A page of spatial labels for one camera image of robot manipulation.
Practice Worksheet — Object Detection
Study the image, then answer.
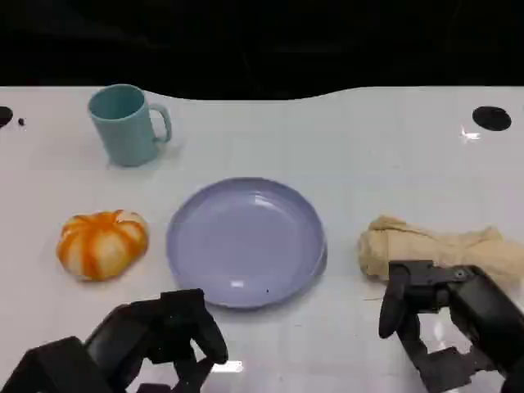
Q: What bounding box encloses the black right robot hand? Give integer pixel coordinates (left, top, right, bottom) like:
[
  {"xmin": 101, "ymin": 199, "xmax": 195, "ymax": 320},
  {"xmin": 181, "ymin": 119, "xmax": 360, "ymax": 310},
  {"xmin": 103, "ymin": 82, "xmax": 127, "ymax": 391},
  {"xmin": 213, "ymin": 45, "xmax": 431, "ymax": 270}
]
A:
[{"xmin": 378, "ymin": 260, "xmax": 524, "ymax": 393}]

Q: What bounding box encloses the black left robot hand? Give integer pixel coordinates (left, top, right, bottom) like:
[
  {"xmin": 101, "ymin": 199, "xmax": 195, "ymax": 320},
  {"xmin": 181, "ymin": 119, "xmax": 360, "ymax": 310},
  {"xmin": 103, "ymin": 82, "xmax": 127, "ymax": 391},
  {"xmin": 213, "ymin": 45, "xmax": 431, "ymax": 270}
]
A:
[{"xmin": 84, "ymin": 288, "xmax": 229, "ymax": 393}]

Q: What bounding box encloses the beige towel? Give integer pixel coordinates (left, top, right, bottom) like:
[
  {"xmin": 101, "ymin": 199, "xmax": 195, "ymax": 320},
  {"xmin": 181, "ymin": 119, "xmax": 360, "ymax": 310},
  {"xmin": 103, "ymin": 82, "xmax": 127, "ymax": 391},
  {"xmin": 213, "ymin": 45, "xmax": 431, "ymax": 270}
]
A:
[{"xmin": 358, "ymin": 214, "xmax": 524, "ymax": 296}]

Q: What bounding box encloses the orange and white bread roll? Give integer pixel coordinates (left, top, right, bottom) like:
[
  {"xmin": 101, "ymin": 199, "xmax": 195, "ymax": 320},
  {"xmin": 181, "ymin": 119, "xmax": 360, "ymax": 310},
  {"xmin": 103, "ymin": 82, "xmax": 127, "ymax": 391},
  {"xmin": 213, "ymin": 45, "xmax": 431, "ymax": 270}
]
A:
[{"xmin": 56, "ymin": 209, "xmax": 150, "ymax": 282}]

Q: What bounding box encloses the lilac plate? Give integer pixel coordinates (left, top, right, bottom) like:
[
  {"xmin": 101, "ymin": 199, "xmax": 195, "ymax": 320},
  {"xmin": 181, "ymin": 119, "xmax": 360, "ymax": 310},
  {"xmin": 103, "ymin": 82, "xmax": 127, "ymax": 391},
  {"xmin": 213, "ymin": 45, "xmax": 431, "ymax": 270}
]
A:
[{"xmin": 165, "ymin": 176, "xmax": 328, "ymax": 309}]

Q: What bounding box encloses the large black table grommet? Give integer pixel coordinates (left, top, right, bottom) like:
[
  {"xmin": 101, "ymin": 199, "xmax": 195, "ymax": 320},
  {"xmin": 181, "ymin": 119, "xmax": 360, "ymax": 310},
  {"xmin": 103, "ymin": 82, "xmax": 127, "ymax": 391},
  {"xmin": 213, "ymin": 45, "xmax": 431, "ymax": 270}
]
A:
[{"xmin": 472, "ymin": 106, "xmax": 513, "ymax": 133}]

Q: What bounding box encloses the pale green mug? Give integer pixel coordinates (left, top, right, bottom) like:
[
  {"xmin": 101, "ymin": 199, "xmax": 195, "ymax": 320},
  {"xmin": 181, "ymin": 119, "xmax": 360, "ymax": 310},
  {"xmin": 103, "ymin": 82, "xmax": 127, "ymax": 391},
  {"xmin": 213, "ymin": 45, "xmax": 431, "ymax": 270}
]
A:
[{"xmin": 87, "ymin": 84, "xmax": 173, "ymax": 168}]

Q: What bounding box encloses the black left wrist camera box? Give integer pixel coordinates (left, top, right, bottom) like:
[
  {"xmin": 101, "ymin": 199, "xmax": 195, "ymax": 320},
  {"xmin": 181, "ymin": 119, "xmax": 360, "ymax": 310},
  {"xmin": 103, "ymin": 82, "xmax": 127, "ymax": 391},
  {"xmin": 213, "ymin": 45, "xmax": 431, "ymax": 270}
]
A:
[{"xmin": 0, "ymin": 336, "xmax": 138, "ymax": 393}]

